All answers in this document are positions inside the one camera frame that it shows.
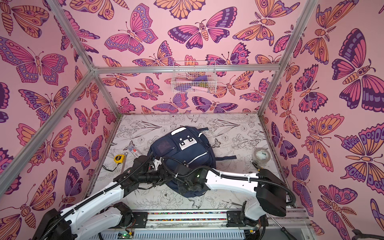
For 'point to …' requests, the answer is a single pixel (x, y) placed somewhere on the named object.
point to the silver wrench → (126, 154)
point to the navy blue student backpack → (181, 148)
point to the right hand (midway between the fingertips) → (180, 187)
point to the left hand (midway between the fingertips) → (175, 175)
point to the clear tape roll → (262, 156)
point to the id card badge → (133, 150)
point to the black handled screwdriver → (286, 233)
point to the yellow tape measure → (119, 158)
